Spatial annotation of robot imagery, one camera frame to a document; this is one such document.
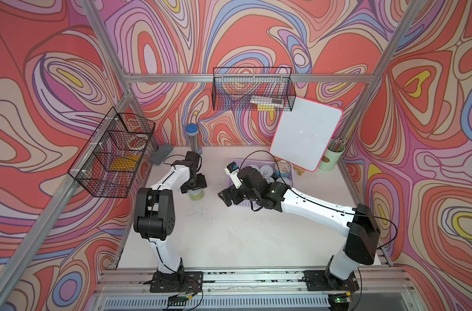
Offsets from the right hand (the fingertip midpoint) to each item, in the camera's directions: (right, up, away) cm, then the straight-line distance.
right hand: (229, 193), depth 78 cm
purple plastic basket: (+5, +12, -11) cm, 17 cm away
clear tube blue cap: (-21, +30, +24) cm, 44 cm away
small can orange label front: (+19, +8, +24) cm, 32 cm away
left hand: (-16, +1, +17) cm, 24 cm away
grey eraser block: (-43, +19, +36) cm, 59 cm away
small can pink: (+12, +11, +24) cm, 29 cm away
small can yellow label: (+20, +4, +20) cm, 28 cm away
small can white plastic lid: (+28, +4, +16) cm, 33 cm away
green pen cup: (+54, +19, +21) cm, 61 cm away
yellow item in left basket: (-38, +13, -7) cm, 41 cm away
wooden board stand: (+37, +8, +26) cm, 46 cm away
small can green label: (-16, -3, +12) cm, 21 cm away
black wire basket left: (-47, +12, -5) cm, 48 cm away
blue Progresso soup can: (+26, +9, +18) cm, 33 cm away
